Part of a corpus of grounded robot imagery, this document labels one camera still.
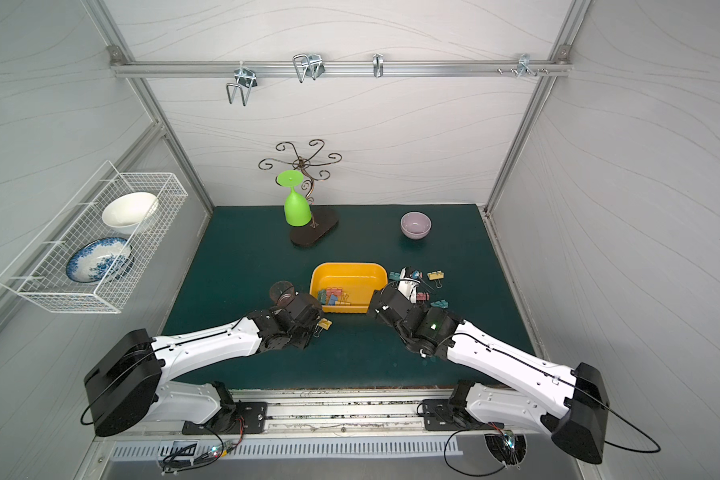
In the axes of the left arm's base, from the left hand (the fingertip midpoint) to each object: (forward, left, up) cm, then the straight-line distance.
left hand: (324, 321), depth 85 cm
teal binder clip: (+18, -21, -3) cm, 28 cm away
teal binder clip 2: (+9, -37, -5) cm, 38 cm away
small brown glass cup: (+11, +16, -5) cm, 20 cm away
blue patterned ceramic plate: (+1, +46, +28) cm, 54 cm away
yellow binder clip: (+17, -35, -2) cm, 39 cm away
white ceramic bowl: (+16, +49, +28) cm, 59 cm away
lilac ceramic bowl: (+40, -30, -2) cm, 50 cm away
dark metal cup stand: (+45, +6, -5) cm, 45 cm away
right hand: (+1, -18, +12) cm, 21 cm away
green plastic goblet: (+28, +10, +17) cm, 34 cm away
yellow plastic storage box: (+14, -5, -6) cm, 16 cm away
